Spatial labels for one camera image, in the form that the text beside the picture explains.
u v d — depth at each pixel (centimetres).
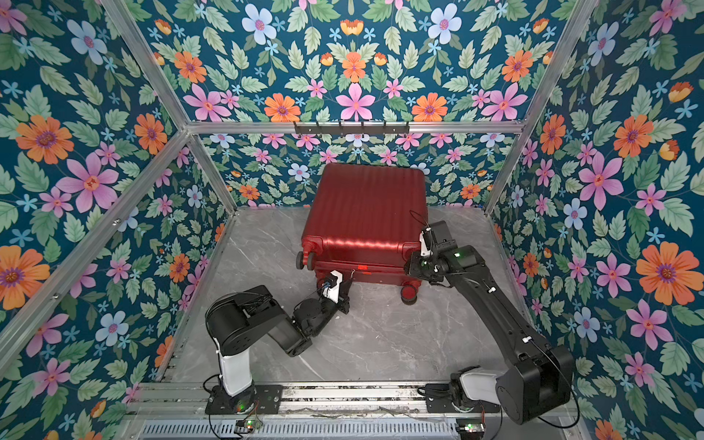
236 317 52
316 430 77
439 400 73
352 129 93
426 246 64
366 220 113
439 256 57
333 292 75
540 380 38
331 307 78
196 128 93
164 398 75
